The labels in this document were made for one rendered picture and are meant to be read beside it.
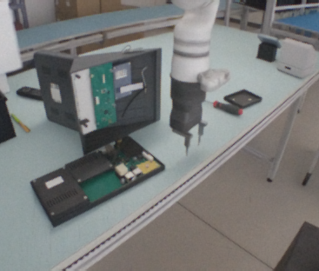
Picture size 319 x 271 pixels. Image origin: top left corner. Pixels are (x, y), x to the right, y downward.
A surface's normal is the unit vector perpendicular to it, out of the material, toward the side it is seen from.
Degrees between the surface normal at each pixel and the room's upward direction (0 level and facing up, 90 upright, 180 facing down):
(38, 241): 0
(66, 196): 0
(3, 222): 0
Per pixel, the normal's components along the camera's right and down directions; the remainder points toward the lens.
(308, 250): 0.01, -0.82
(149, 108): 0.31, 0.55
